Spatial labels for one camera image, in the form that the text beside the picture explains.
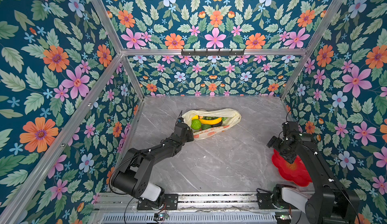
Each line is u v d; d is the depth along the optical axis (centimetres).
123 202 75
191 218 77
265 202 73
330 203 39
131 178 44
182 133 74
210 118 101
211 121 98
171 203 73
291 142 58
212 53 93
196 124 97
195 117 101
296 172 80
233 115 96
